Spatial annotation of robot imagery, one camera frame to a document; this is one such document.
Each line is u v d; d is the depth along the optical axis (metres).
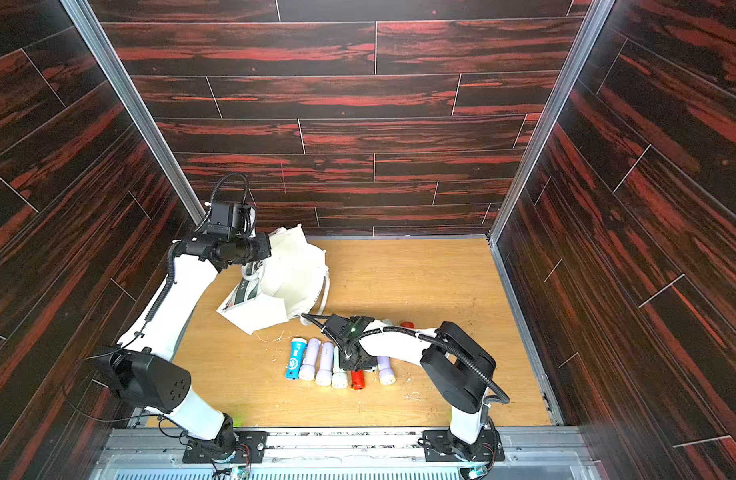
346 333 0.65
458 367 0.47
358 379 0.82
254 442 0.74
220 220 0.59
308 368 0.84
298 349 0.88
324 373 0.82
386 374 0.84
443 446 0.73
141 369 0.42
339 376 0.82
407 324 0.91
